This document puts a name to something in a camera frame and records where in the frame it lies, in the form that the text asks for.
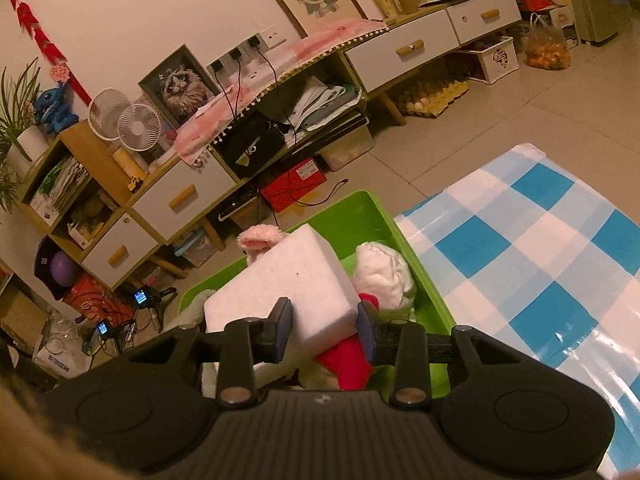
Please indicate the clear storage box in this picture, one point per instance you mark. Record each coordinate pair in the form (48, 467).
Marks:
(347, 150)

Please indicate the black round holder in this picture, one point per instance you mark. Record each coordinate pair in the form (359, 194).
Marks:
(42, 260)

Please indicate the white sponge block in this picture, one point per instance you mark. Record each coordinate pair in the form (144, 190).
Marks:
(290, 270)

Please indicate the purple ball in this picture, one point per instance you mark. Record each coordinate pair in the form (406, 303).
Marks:
(65, 269)

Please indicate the pink plush rabbit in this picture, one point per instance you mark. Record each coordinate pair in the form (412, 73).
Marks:
(255, 240)

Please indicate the yellow egg tray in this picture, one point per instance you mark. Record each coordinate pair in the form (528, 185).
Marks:
(435, 97)

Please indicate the white desk fan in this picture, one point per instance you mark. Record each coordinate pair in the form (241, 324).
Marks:
(140, 127)
(107, 112)

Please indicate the red printed carton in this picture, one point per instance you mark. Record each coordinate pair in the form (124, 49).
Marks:
(95, 300)

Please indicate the grey refrigerator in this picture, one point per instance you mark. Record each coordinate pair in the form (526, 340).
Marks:
(595, 0)

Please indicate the stack of books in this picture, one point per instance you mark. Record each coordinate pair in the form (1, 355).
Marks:
(62, 185)

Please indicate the black bag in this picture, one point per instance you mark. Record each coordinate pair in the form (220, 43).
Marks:
(250, 145)

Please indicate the blue white checkered mat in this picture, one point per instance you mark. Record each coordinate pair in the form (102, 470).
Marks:
(550, 240)

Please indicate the red hanging decoration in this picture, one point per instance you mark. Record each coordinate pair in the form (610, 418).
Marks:
(45, 42)

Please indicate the blue alien plush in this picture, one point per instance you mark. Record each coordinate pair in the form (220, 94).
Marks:
(55, 107)

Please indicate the wooden tv cabinet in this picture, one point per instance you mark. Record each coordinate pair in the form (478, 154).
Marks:
(95, 145)

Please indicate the white plastic bag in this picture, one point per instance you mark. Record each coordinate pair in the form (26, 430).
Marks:
(60, 350)

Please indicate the white wall socket strip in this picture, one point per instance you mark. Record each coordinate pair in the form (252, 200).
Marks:
(250, 50)

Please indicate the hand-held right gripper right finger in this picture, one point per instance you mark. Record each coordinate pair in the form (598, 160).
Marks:
(365, 332)

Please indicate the yellow paper roll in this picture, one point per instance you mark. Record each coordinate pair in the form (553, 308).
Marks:
(127, 162)

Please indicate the green plastic bin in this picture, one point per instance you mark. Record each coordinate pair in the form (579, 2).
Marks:
(350, 215)

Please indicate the small camera on tripod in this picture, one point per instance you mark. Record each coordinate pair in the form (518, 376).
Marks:
(141, 296)
(103, 329)

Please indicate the black flat device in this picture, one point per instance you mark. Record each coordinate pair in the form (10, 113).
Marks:
(237, 205)

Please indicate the white red santa plush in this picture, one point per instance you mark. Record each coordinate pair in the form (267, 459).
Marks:
(385, 270)

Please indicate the cardboard box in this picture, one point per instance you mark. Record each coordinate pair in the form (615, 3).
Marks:
(562, 12)

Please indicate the framed cat picture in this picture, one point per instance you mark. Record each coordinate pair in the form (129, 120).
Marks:
(182, 87)

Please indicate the red flat box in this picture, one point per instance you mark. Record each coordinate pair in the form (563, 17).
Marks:
(295, 185)

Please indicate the pile of papers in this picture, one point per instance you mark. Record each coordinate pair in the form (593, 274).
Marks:
(320, 102)

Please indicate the bag of oranges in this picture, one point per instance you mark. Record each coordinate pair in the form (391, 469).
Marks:
(547, 47)

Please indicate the potted green plant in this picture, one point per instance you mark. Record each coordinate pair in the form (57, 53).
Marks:
(25, 145)

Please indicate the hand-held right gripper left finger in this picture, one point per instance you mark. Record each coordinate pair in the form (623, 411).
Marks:
(284, 327)

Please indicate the yellow toy vehicle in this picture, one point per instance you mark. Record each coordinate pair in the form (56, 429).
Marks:
(136, 183)

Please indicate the white storage crate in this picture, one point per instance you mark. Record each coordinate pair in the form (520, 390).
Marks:
(495, 60)

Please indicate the pink table runner cloth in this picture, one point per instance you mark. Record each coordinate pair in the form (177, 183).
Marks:
(310, 47)

